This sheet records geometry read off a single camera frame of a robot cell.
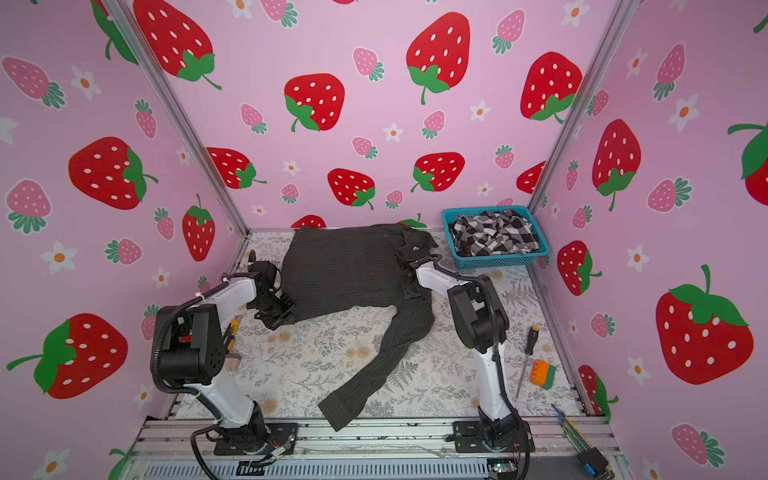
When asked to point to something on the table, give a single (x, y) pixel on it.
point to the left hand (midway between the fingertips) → (297, 316)
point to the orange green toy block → (542, 374)
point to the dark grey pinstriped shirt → (337, 268)
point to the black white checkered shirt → (492, 233)
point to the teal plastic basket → (500, 259)
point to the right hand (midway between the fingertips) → (417, 288)
